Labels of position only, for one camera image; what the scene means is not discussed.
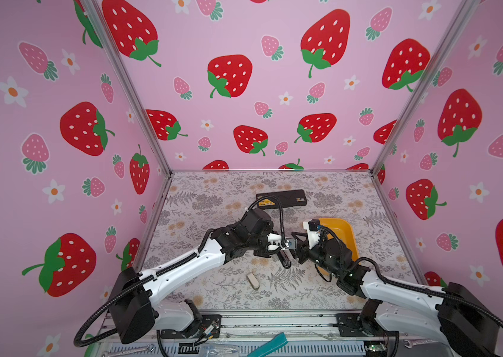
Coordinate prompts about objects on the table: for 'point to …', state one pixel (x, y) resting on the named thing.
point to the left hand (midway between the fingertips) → (279, 234)
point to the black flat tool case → (289, 198)
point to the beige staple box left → (253, 279)
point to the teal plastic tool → (279, 341)
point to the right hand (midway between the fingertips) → (287, 236)
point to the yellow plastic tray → (340, 228)
